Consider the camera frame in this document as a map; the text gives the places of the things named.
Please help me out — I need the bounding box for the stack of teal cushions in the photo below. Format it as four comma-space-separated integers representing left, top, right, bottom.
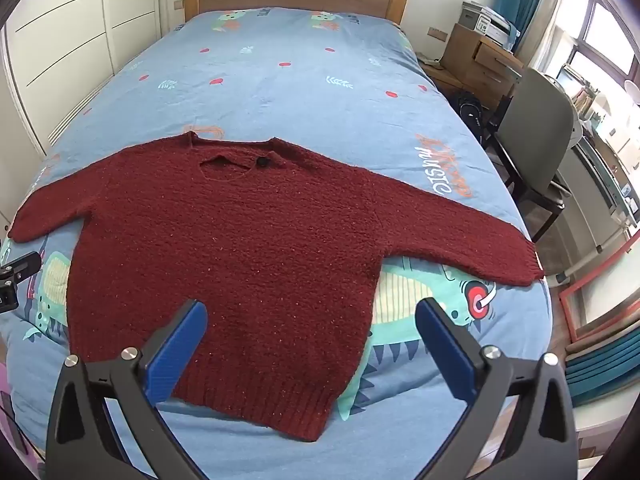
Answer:
565, 327, 640, 408

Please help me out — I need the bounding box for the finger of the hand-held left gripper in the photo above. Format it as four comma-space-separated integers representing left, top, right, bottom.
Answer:
0, 252, 42, 286

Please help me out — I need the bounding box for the dark red knit sweater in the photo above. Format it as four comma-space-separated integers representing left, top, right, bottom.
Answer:
7, 130, 546, 443

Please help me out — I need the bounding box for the white printer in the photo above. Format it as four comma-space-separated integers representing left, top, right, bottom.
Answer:
457, 1, 521, 46

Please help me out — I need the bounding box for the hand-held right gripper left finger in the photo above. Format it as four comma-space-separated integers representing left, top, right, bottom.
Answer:
45, 299, 208, 480

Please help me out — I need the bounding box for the white wardrobe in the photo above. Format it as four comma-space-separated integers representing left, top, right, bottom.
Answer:
0, 0, 187, 171

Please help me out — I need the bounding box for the wooden drawer cabinet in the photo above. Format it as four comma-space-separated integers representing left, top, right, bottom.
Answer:
442, 22, 526, 98

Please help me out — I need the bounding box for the blue dinosaur print bedspread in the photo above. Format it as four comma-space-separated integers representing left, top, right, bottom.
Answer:
0, 6, 553, 480

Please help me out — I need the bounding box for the grey chair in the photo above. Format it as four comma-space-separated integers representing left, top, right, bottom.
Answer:
482, 66, 581, 243

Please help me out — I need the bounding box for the black bag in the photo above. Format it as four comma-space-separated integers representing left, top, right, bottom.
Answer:
447, 90, 486, 143

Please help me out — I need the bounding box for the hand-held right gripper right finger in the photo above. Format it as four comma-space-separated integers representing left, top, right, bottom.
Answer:
414, 297, 581, 480

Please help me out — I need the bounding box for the white desk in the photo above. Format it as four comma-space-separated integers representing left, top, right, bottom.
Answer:
565, 120, 640, 261

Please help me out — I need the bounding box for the window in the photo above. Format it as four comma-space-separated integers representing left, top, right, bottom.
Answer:
552, 0, 640, 126

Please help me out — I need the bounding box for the red framed board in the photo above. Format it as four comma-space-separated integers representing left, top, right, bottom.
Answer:
557, 245, 640, 343

